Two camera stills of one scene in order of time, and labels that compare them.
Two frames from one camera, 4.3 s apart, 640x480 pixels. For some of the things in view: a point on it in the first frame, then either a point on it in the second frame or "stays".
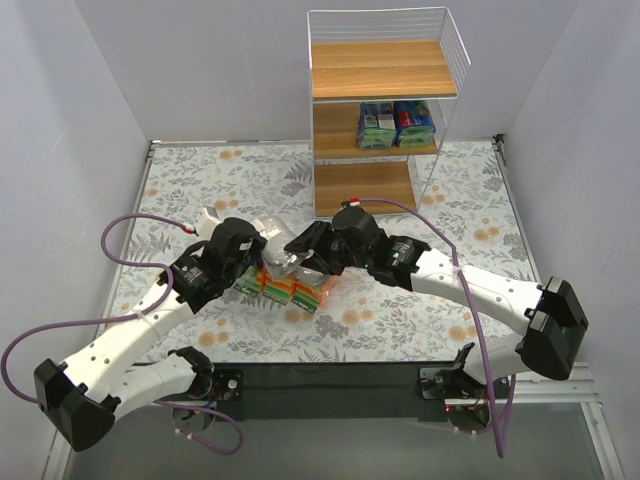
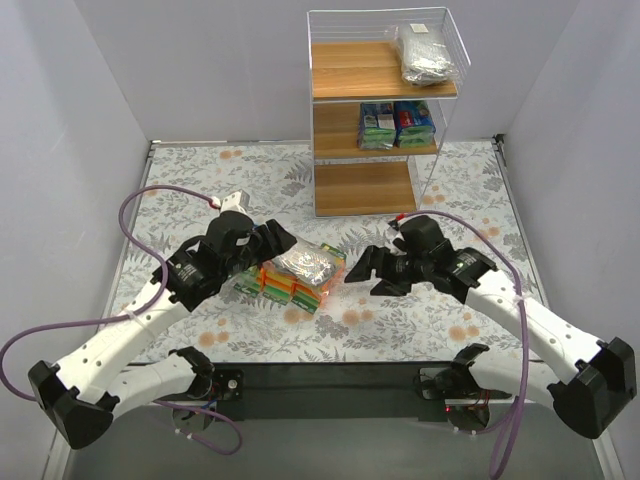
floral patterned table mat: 358,320 stays
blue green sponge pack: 377,129 stays
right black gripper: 320,247 to 392,267
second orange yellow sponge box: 306,295 stays
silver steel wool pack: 276,259 to 425,55
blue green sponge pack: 413,124 stays
